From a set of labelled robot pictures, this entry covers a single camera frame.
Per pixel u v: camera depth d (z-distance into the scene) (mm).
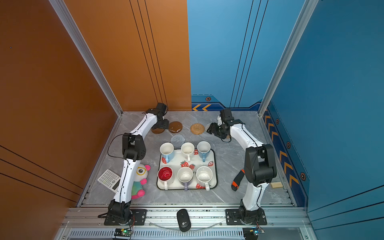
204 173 868
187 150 945
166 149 924
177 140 1025
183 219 725
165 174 856
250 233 706
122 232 710
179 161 940
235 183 828
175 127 1091
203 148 918
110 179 848
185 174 867
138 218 734
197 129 1091
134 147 681
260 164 489
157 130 1085
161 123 948
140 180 809
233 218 725
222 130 701
